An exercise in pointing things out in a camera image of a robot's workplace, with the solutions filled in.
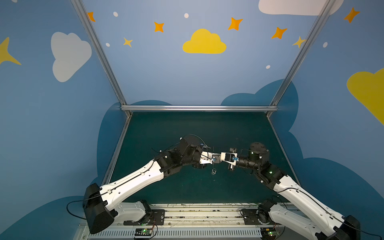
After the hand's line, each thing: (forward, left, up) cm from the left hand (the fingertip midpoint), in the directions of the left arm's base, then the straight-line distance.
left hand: (213, 151), depth 69 cm
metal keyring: (-6, -1, -9) cm, 11 cm away
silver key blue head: (+19, +1, -25) cm, 32 cm away
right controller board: (-29, -28, -27) cm, 49 cm away
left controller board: (-30, +33, -28) cm, 53 cm away
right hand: (0, -2, 0) cm, 2 cm away
